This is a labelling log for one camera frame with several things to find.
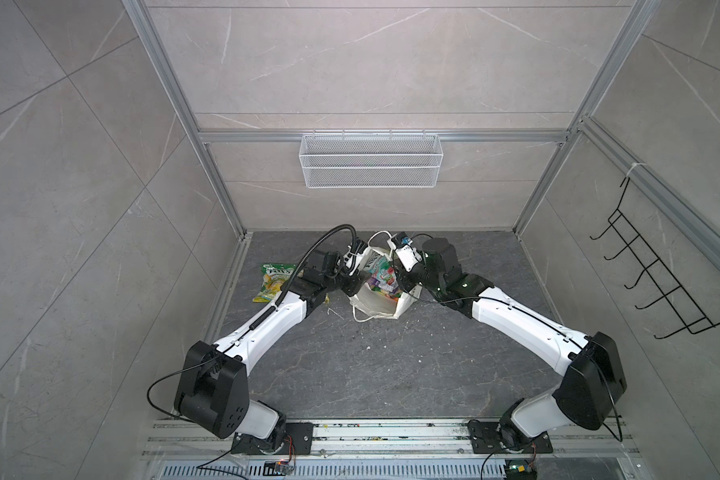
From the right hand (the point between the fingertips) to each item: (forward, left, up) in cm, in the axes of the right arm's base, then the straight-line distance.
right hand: (391, 259), depth 80 cm
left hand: (+1, +8, -2) cm, 8 cm away
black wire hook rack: (-18, -61, +6) cm, 64 cm away
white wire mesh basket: (+39, +5, +6) cm, 40 cm away
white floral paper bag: (-5, +6, -16) cm, 17 cm away
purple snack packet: (+3, +2, -13) cm, 14 cm away
